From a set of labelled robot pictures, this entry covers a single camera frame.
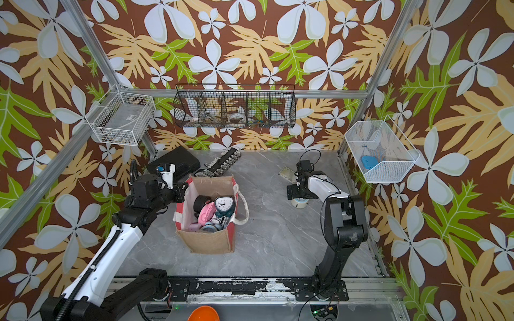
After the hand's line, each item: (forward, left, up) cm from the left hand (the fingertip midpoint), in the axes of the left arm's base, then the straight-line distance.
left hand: (186, 181), depth 78 cm
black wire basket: (+41, -17, +8) cm, 45 cm away
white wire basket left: (+25, +31, +11) cm, 41 cm away
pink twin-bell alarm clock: (-8, -7, -11) cm, 16 cm away
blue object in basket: (+8, -74, +3) cm, 74 cm away
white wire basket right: (+13, -81, +4) cm, 82 cm away
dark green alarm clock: (-5, -14, -12) cm, 19 cm away
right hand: (+6, -49, -19) cm, 53 cm away
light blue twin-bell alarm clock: (+2, -49, -20) cm, 53 cm away
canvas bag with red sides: (+4, -8, -10) cm, 13 cm away
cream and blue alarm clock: (-14, -9, -13) cm, 21 cm away
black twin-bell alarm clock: (-2, -2, -13) cm, 13 cm away
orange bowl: (-42, -10, -18) cm, 47 cm away
